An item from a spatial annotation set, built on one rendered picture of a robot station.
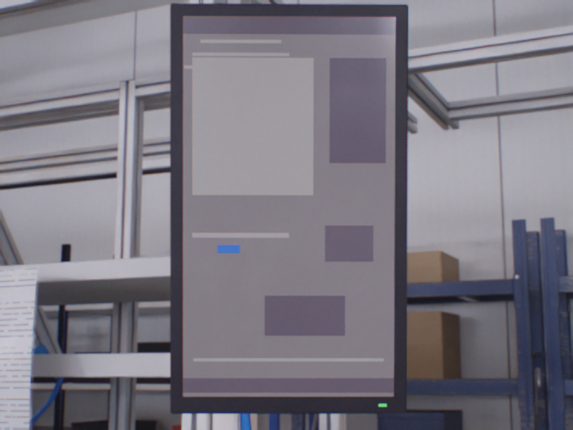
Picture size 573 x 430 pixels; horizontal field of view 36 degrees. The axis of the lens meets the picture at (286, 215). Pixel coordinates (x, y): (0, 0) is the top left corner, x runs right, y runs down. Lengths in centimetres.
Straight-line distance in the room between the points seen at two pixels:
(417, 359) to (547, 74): 165
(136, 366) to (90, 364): 10
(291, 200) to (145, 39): 486
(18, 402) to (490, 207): 353
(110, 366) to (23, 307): 18
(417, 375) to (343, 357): 318
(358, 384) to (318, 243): 18
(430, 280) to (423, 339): 29
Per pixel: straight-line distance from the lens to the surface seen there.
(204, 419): 139
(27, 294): 159
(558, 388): 415
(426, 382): 427
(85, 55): 617
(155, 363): 155
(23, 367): 158
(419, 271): 434
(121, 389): 215
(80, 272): 165
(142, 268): 157
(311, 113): 112
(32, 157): 307
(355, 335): 113
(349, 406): 114
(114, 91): 230
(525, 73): 491
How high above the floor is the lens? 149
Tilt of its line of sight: 10 degrees up
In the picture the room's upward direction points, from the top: straight up
